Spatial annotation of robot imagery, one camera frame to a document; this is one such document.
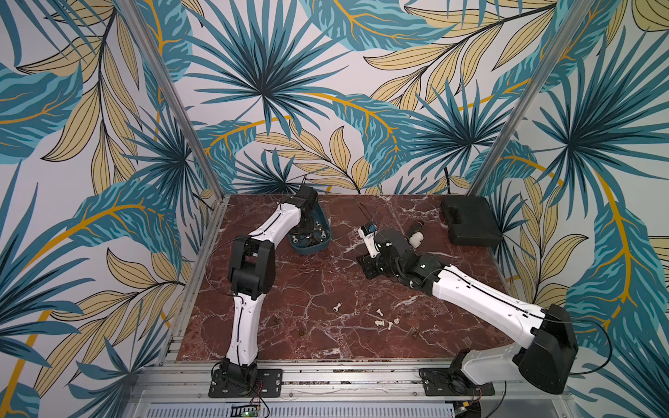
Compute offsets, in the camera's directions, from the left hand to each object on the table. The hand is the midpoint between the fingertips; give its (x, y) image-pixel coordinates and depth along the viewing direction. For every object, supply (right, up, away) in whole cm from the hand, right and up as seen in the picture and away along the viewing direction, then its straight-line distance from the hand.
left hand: (300, 231), depth 99 cm
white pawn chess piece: (+14, -25, -12) cm, 31 cm away
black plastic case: (+67, +4, +4) cm, 67 cm away
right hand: (+21, -7, -20) cm, 30 cm away
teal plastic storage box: (+7, -3, +4) cm, 8 cm away
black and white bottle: (+46, -2, +4) cm, 46 cm away
